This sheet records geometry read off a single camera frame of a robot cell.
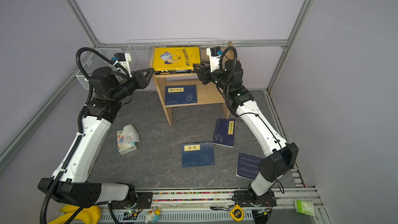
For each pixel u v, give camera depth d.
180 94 0.89
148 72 0.65
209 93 0.92
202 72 0.59
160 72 0.67
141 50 0.94
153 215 0.67
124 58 0.55
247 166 0.83
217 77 0.60
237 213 0.68
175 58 0.69
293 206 0.73
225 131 0.97
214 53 0.54
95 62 0.88
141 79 0.57
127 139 0.88
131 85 0.56
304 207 0.70
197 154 0.87
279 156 0.41
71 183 0.38
